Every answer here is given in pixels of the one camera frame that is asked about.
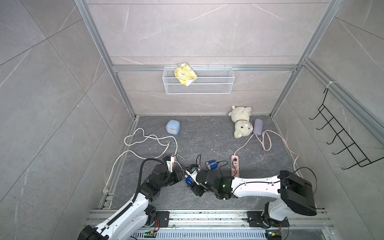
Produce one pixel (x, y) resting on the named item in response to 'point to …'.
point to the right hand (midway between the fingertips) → (192, 182)
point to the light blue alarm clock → (173, 127)
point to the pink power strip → (235, 165)
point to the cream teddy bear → (240, 116)
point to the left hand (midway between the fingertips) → (187, 169)
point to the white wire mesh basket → (209, 81)
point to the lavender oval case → (258, 127)
